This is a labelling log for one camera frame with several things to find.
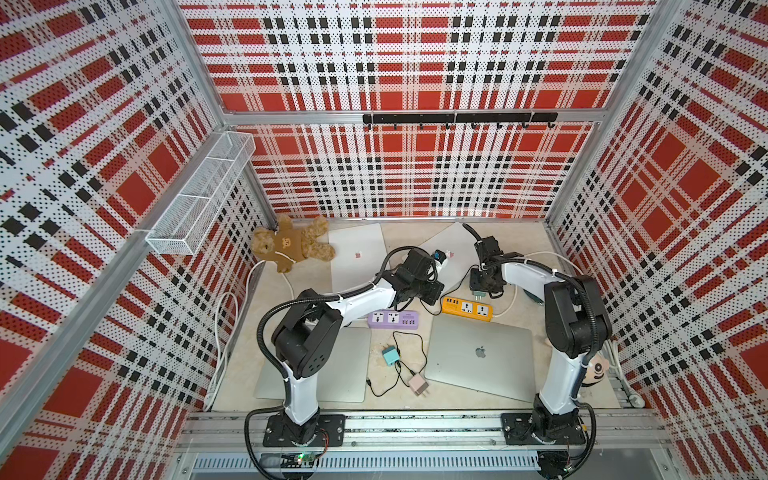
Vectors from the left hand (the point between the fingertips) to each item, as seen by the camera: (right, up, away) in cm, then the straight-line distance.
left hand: (443, 288), depth 90 cm
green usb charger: (+13, -3, +8) cm, 15 cm away
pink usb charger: (-8, -25, -11) cm, 28 cm away
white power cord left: (-66, -22, -4) cm, 70 cm away
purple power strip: (-15, -10, +1) cm, 18 cm away
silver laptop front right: (+10, -19, -4) cm, 22 cm away
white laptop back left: (-28, +11, +18) cm, 35 cm away
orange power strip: (+8, -7, +3) cm, 12 cm away
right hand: (+14, 0, +9) cm, 17 cm away
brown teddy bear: (-54, +13, +15) cm, 57 cm away
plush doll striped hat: (+37, -19, -14) cm, 44 cm away
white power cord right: (+52, -29, -10) cm, 60 cm away
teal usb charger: (-16, -19, -5) cm, 25 cm away
